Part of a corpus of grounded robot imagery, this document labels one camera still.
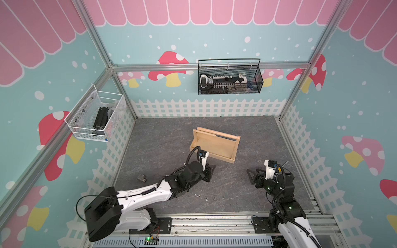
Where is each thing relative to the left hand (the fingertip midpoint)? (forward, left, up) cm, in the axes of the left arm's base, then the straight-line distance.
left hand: (211, 168), depth 79 cm
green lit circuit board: (-31, +29, -16) cm, 45 cm away
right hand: (0, -21, -2) cm, 21 cm away
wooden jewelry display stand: (+21, -7, -10) cm, 25 cm away
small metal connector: (0, +40, -13) cm, 42 cm away
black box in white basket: (+12, +52, +21) cm, 57 cm away
